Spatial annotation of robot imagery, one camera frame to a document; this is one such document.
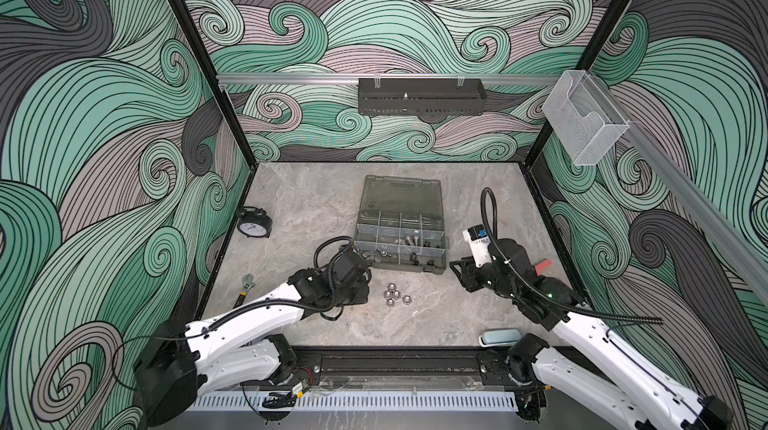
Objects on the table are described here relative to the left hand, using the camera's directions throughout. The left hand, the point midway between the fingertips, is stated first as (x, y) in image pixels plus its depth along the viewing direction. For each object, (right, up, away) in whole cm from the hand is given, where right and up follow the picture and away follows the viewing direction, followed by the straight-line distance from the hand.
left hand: (368, 289), depth 79 cm
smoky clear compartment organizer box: (+10, +15, +18) cm, 26 cm away
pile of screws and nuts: (+7, -4, +7) cm, 10 cm away
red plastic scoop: (+54, +3, +12) cm, 55 cm away
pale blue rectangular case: (+32, -12, -3) cm, 35 cm away
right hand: (+23, +8, -3) cm, 25 cm away
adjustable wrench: (-36, -1, +9) cm, 38 cm away
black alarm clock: (-37, +17, +14) cm, 43 cm away
